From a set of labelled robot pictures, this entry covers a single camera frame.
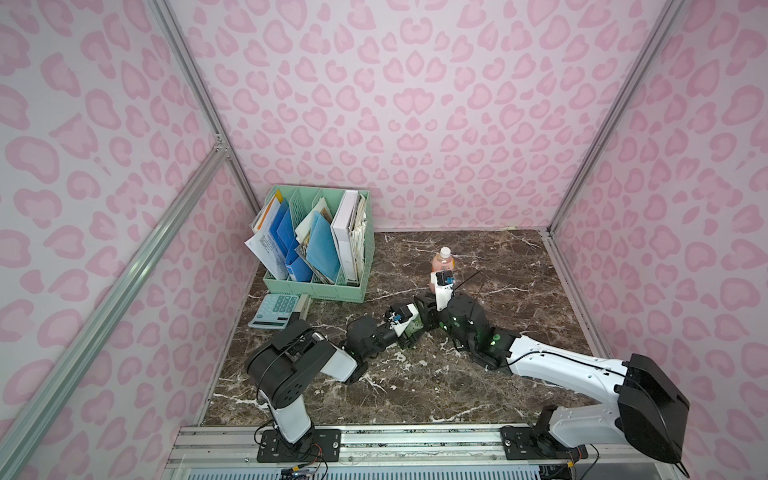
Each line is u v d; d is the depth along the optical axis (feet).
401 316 2.27
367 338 2.23
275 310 3.12
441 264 2.91
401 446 2.46
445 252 2.88
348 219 2.88
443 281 2.19
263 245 2.89
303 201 3.30
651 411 1.30
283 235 2.96
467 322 1.87
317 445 2.36
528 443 2.41
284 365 1.58
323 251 2.98
